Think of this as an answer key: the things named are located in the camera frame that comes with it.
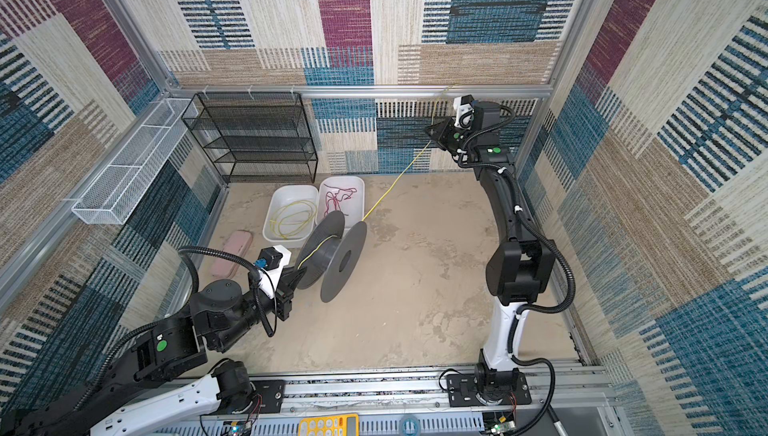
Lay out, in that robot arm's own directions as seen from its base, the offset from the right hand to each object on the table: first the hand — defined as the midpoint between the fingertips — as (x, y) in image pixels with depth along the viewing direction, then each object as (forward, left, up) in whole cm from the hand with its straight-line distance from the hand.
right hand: (426, 130), depth 82 cm
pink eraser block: (-12, +61, -34) cm, 71 cm away
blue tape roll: (-62, +8, -36) cm, 72 cm away
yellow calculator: (-62, +24, -34) cm, 75 cm away
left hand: (-37, +29, -6) cm, 47 cm away
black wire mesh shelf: (+23, +58, -18) cm, 65 cm away
